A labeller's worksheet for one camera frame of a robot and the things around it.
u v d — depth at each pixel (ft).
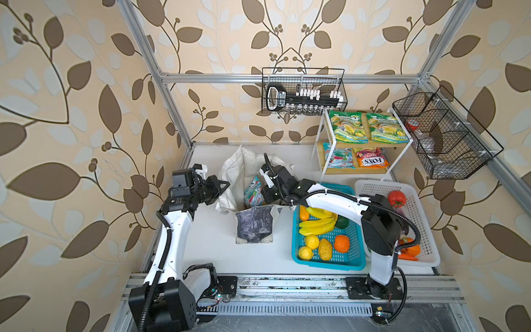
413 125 2.64
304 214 2.88
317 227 2.81
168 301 1.25
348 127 2.52
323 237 2.68
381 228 1.56
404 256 2.53
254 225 2.47
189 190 1.95
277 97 2.76
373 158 2.93
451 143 2.38
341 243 2.60
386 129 2.49
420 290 2.49
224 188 2.48
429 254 2.45
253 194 2.89
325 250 2.58
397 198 2.91
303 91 2.70
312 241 2.64
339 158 2.93
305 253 2.56
